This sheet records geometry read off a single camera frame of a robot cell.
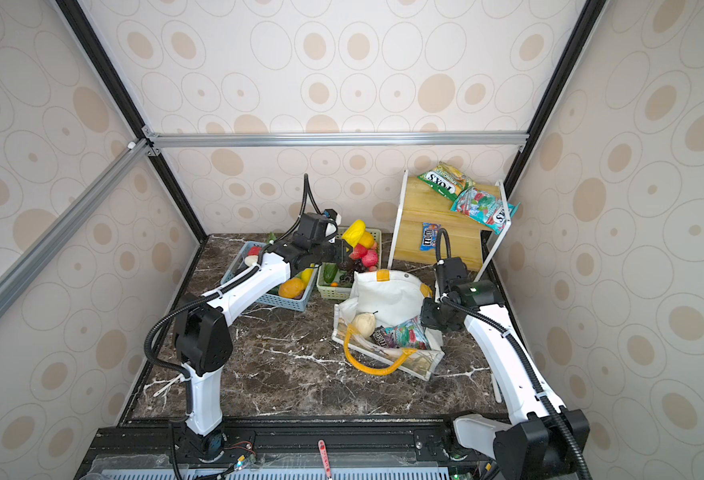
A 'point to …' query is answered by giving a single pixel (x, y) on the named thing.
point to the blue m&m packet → (429, 235)
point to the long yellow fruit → (354, 232)
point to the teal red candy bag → (484, 207)
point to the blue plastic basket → (234, 259)
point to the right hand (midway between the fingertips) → (431, 318)
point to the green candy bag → (448, 180)
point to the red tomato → (254, 250)
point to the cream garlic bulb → (364, 323)
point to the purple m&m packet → (386, 338)
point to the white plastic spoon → (181, 378)
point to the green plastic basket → (337, 284)
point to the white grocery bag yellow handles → (380, 325)
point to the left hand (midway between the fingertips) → (356, 241)
